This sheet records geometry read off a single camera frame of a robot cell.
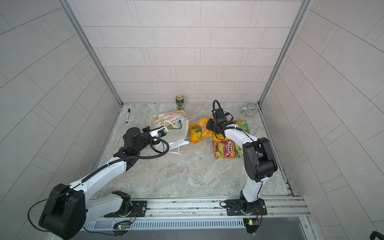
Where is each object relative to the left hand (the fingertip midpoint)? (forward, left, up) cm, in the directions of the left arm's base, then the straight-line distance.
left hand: (164, 122), depth 80 cm
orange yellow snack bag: (+2, -19, -12) cm, 23 cm away
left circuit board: (-44, +14, -16) cm, 49 cm away
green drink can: (+28, -5, -12) cm, 31 cm away
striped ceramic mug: (+21, -55, -13) cm, 61 cm away
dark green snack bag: (-7, -5, +7) cm, 11 cm away
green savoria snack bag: (-8, -43, -18) cm, 47 cm away
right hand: (+8, -24, -12) cm, 29 cm away
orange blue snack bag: (-7, -34, -16) cm, 38 cm away
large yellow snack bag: (-7, -29, -6) cm, 30 cm away
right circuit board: (-43, -44, -20) cm, 64 cm away
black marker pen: (+26, +34, -20) cm, 48 cm away
